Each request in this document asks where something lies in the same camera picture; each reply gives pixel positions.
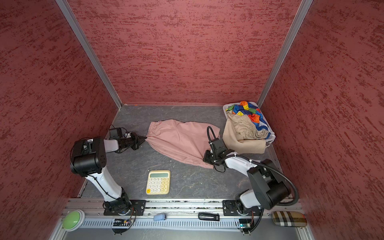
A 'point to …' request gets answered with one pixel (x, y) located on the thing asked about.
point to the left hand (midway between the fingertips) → (147, 138)
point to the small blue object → (159, 217)
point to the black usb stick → (205, 216)
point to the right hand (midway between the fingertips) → (203, 161)
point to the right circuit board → (244, 223)
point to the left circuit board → (122, 222)
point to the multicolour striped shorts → (251, 111)
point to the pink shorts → (188, 141)
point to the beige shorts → (241, 135)
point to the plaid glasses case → (289, 219)
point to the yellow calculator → (158, 182)
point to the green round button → (73, 220)
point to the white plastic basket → (272, 136)
